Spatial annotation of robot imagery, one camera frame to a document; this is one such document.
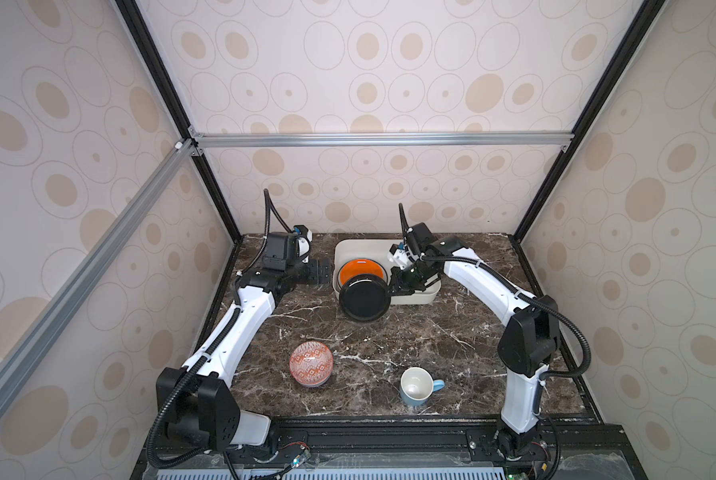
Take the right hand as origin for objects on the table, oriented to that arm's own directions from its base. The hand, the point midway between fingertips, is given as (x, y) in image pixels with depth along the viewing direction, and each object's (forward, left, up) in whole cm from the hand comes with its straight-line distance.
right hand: (387, 292), depth 85 cm
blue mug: (-22, -7, -14) cm, 27 cm away
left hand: (+4, +17, +10) cm, 20 cm away
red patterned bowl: (-16, +22, -11) cm, 29 cm away
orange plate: (+18, +8, -9) cm, 22 cm away
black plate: (-1, +6, 0) cm, 7 cm away
